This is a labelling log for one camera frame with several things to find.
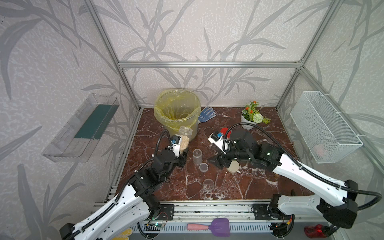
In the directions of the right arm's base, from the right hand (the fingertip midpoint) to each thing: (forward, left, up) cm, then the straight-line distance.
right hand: (211, 152), depth 67 cm
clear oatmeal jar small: (+7, +7, -16) cm, 19 cm away
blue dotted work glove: (+47, 0, -25) cm, 53 cm away
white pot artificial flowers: (+33, -28, -11) cm, 45 cm away
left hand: (+4, +13, -2) cm, 14 cm away
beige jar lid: (-2, -12, -12) cm, 17 cm away
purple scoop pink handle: (-26, -4, -26) cm, 37 cm away
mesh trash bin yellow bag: (+38, +21, -10) cm, 44 cm away
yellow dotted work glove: (-28, +40, -25) cm, 55 cm away
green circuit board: (-25, +26, -26) cm, 44 cm away
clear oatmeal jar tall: (+6, +11, +7) cm, 15 cm away
